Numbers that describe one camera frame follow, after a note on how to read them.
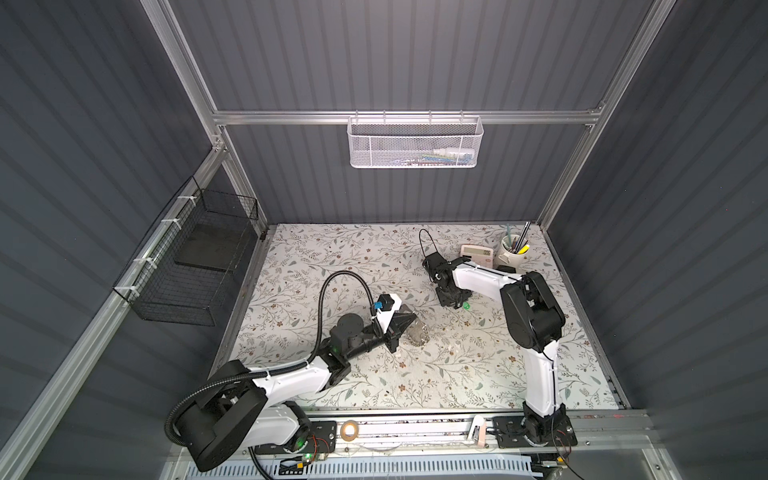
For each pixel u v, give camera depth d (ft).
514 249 3.36
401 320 2.29
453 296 2.60
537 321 1.82
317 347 2.00
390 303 2.18
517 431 2.39
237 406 1.43
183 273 2.37
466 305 3.17
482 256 3.56
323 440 2.37
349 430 2.47
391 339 2.23
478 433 2.37
